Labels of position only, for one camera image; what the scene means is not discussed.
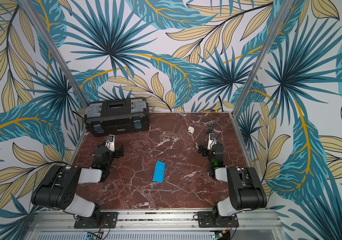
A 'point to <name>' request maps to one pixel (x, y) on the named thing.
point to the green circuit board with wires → (94, 235)
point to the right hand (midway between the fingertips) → (209, 141)
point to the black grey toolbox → (116, 115)
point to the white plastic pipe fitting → (191, 130)
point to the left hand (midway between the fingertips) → (114, 143)
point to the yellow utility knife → (209, 111)
